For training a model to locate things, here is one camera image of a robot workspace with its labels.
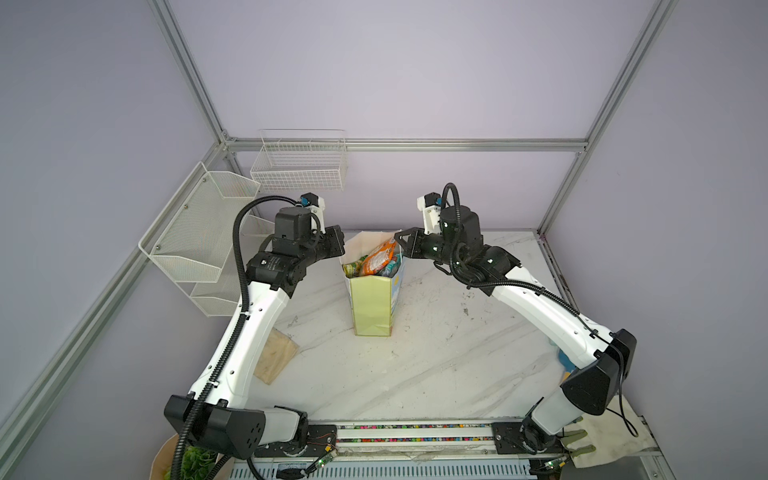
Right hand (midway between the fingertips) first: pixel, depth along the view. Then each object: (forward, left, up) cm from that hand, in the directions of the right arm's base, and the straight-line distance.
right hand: (386, 240), depth 69 cm
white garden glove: (-36, -56, -36) cm, 75 cm away
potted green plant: (-40, +41, -24) cm, 62 cm away
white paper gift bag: (-6, +4, -15) cm, 17 cm away
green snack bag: (+4, +10, -16) cm, 19 cm away
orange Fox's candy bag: (+5, +2, -12) cm, 13 cm away
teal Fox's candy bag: (+2, -1, -13) cm, 13 cm away
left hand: (+3, +11, -2) cm, 12 cm away
